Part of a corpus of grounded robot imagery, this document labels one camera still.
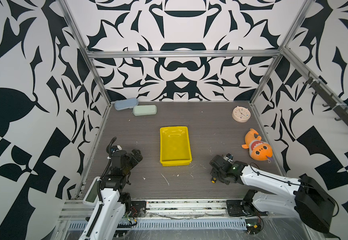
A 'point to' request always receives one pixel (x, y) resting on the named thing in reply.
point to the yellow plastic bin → (175, 146)
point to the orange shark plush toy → (258, 149)
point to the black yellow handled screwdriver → (214, 180)
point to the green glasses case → (146, 109)
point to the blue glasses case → (125, 103)
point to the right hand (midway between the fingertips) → (212, 173)
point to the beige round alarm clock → (241, 114)
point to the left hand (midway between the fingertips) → (134, 153)
